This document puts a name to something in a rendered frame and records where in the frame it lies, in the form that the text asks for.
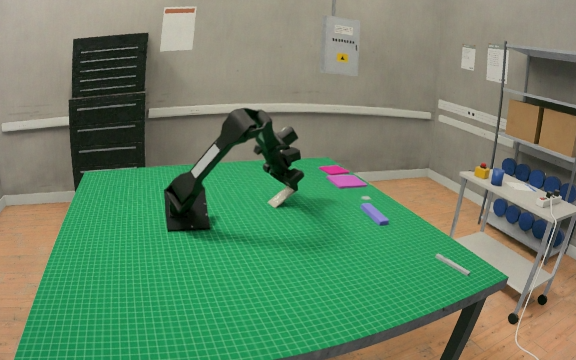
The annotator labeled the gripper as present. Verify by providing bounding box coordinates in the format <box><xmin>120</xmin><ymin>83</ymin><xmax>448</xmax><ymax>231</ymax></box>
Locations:
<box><xmin>263</xmin><ymin>153</ymin><xmax>304</xmax><ymax>192</ymax></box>

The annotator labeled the grey rod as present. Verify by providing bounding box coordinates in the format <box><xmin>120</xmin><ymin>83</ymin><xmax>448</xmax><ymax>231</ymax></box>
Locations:
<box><xmin>436</xmin><ymin>254</ymin><xmax>470</xmax><ymax>276</ymax></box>

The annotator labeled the pink flat square slab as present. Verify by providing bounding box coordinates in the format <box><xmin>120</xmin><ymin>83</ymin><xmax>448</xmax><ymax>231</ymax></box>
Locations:
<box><xmin>327</xmin><ymin>175</ymin><xmax>367</xmax><ymax>189</ymax></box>

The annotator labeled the green grid cutting mat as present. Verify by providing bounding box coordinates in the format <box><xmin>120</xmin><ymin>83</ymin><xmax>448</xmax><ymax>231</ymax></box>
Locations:
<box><xmin>14</xmin><ymin>157</ymin><xmax>508</xmax><ymax>360</ymax></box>

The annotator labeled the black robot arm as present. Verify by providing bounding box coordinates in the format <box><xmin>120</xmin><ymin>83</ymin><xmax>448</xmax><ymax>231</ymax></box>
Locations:
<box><xmin>164</xmin><ymin>107</ymin><xmax>301</xmax><ymax>217</ymax></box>

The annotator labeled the magenta flat square plate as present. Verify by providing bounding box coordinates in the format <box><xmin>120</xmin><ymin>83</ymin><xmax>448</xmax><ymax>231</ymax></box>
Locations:
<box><xmin>319</xmin><ymin>165</ymin><xmax>349</xmax><ymax>175</ymax></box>

